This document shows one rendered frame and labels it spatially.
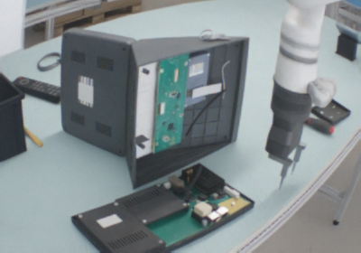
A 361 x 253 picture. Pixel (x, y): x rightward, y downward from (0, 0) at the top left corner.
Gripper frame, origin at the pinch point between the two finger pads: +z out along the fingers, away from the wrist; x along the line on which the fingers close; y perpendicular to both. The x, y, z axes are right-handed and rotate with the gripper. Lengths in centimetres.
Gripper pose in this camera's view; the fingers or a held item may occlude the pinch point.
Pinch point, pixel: (285, 182)
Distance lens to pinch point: 78.8
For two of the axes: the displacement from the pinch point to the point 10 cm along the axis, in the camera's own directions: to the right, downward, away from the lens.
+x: -6.0, 3.5, -7.2
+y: -7.9, -3.5, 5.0
